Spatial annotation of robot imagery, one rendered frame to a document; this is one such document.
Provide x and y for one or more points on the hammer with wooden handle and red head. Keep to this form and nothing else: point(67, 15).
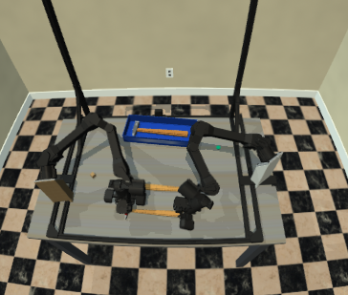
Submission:
point(158, 212)

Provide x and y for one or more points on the blue bin with label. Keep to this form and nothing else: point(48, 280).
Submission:
point(158, 122)

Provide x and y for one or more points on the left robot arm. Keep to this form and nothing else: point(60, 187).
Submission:
point(210, 186)

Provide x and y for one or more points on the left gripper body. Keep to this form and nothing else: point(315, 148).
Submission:
point(185, 222)

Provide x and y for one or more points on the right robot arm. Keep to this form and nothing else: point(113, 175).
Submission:
point(53, 155)

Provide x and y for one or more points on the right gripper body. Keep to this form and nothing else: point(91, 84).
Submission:
point(109, 194)

